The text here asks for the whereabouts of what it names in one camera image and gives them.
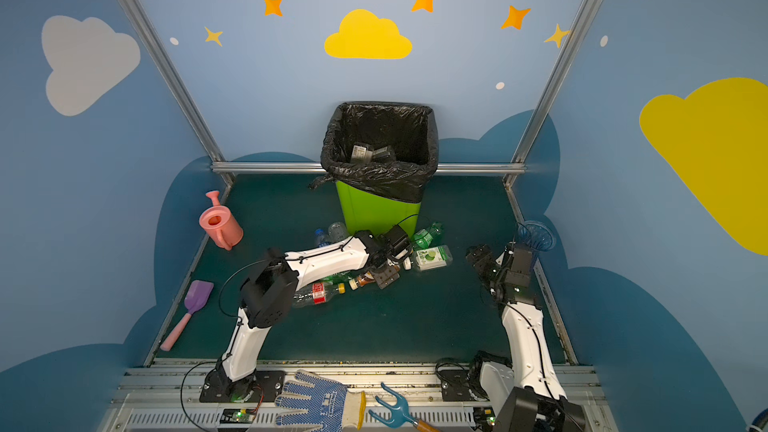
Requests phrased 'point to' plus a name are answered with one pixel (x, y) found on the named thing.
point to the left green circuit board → (242, 415)
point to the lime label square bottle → (434, 257)
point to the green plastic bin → (366, 210)
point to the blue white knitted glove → (327, 403)
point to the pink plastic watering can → (220, 225)
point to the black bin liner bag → (411, 129)
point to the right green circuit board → (491, 420)
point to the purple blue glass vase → (536, 235)
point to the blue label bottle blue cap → (322, 238)
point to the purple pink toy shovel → (196, 293)
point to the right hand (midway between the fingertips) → (479, 254)
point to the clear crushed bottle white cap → (337, 232)
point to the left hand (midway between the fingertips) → (385, 267)
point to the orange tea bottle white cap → (364, 279)
